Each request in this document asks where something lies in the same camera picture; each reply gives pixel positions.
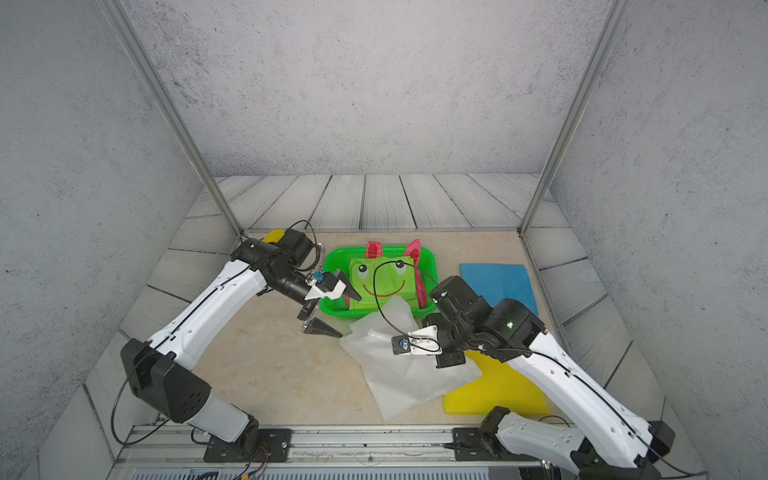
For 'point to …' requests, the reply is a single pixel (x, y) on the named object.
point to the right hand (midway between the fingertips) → (426, 337)
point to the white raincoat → (399, 382)
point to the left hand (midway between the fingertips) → (352, 312)
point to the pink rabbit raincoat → (374, 250)
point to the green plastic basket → (428, 260)
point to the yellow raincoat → (502, 384)
